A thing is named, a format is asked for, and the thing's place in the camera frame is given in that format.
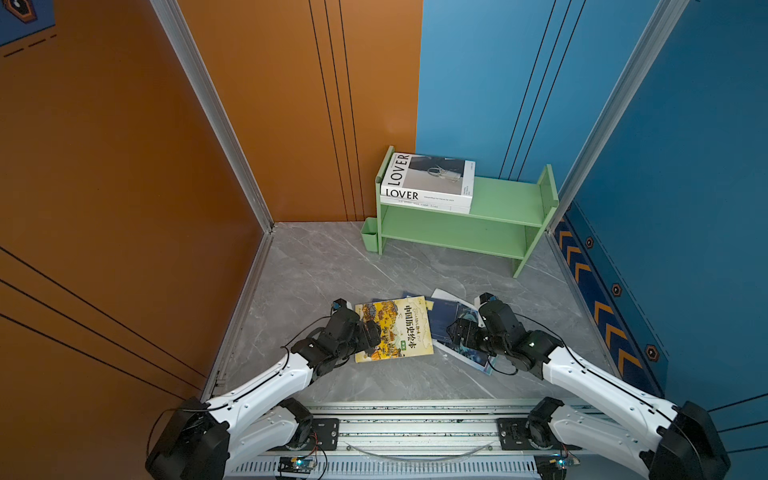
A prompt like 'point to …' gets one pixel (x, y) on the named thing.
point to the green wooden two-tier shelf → (506, 217)
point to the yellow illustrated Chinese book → (404, 328)
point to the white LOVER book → (428, 178)
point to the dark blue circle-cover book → (443, 314)
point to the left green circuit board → (300, 464)
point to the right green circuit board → (554, 466)
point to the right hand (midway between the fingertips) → (453, 334)
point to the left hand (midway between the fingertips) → (371, 331)
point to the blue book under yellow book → (404, 294)
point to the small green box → (369, 233)
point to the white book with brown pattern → (447, 207)
